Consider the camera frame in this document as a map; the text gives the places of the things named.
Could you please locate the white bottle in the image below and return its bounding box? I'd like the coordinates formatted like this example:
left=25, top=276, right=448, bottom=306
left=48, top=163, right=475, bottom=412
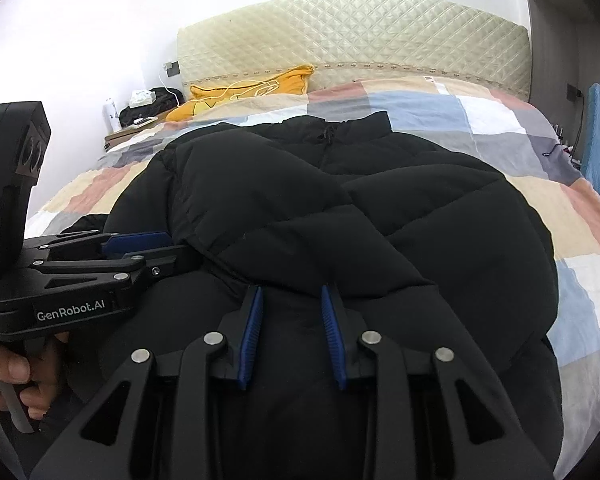
left=104, top=97, right=122, bottom=135

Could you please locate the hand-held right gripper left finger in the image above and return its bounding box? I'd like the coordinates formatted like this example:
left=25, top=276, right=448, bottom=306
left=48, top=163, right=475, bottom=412
left=30, top=285, right=266, bottom=480

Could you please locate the person's left hand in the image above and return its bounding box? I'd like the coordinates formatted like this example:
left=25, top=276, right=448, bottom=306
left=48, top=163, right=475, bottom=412
left=0, top=332, right=76, bottom=426

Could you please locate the black bag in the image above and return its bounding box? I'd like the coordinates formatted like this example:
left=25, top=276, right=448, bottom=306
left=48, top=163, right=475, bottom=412
left=119, top=87, right=185, bottom=128

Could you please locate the brown nightstand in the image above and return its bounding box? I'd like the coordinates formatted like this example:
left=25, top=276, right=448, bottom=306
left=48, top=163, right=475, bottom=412
left=100, top=122, right=171, bottom=153

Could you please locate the white charging cable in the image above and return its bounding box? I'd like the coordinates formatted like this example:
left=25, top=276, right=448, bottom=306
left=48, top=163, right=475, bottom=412
left=162, top=62, right=281, bottom=107

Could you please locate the cream quilted headboard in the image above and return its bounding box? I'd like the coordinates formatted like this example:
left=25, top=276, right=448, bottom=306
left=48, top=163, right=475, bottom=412
left=176, top=0, right=532, bottom=103

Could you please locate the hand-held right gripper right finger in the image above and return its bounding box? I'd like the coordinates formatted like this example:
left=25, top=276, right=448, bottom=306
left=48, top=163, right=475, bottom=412
left=320, top=284, right=556, bottom=480

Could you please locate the black puffer jacket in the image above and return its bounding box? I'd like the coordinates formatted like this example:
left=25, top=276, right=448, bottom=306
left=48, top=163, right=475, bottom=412
left=60, top=110, right=566, bottom=480

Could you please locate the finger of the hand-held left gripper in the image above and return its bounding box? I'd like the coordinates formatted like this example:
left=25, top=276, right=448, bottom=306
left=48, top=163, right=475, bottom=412
left=30, top=244, right=204, bottom=283
left=22, top=230, right=172, bottom=262

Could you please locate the yellow pillow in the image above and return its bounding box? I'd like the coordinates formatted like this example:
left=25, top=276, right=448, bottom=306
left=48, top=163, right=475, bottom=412
left=166, top=64, right=315, bottom=123

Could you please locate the checkered bedspread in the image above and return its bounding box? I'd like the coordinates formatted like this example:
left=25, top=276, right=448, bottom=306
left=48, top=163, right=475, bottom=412
left=25, top=75, right=600, bottom=480

